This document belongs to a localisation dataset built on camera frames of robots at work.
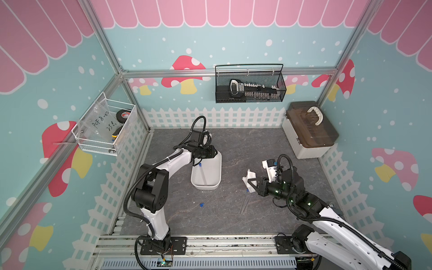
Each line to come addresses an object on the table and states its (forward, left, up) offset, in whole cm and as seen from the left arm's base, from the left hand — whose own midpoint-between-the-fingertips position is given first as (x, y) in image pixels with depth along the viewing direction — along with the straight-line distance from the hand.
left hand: (215, 154), depth 93 cm
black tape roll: (+6, +45, +23) cm, 50 cm away
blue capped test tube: (-1, +9, -10) cm, 14 cm away
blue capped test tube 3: (-24, -16, -9) cm, 30 cm away
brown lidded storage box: (+17, -57, +1) cm, 60 cm away
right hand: (-21, -15, +10) cm, 28 cm away
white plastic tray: (-7, +4, -9) cm, 13 cm away
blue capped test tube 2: (-24, +7, -11) cm, 28 cm away
